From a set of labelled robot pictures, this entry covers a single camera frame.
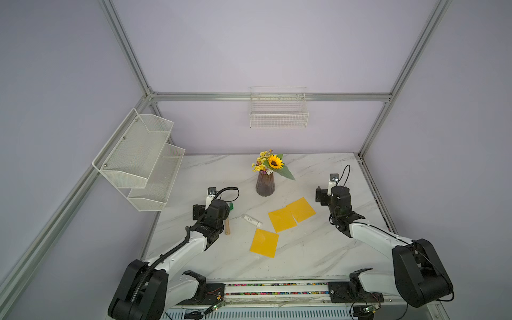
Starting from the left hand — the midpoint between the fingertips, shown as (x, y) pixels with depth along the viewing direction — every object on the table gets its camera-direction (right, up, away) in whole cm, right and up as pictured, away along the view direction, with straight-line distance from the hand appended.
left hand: (208, 206), depth 87 cm
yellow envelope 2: (+34, -7, +6) cm, 35 cm away
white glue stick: (+20, -7, +4) cm, 21 cm away
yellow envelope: (+25, -16, -1) cm, 30 cm away
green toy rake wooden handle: (+8, -8, +4) cm, 12 cm away
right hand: (+56, +7, +3) cm, 57 cm away
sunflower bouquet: (+26, +20, -5) cm, 33 cm away
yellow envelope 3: (+44, -4, +13) cm, 46 cm away
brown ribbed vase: (+26, +8, +20) cm, 34 cm away
